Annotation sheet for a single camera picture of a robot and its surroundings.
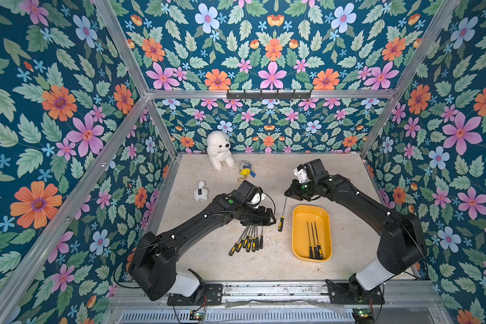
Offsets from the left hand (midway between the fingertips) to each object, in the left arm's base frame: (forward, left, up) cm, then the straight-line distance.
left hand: (272, 221), depth 77 cm
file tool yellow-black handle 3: (-7, -20, -14) cm, 25 cm away
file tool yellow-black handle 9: (-2, +6, -14) cm, 15 cm away
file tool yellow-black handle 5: (+1, -4, -2) cm, 5 cm away
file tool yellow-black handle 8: (-5, +10, -13) cm, 17 cm away
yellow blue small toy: (+36, +10, -11) cm, 38 cm away
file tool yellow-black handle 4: (-6, -16, -14) cm, 22 cm away
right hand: (+12, -7, +1) cm, 14 cm away
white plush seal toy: (+42, +22, +2) cm, 48 cm away
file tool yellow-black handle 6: (-3, +15, -13) cm, 21 cm away
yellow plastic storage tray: (-7, -12, -14) cm, 20 cm away
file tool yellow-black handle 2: (-7, -18, -14) cm, 24 cm away
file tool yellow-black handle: (-2, +4, -13) cm, 14 cm away
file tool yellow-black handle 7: (-1, +11, -13) cm, 17 cm away
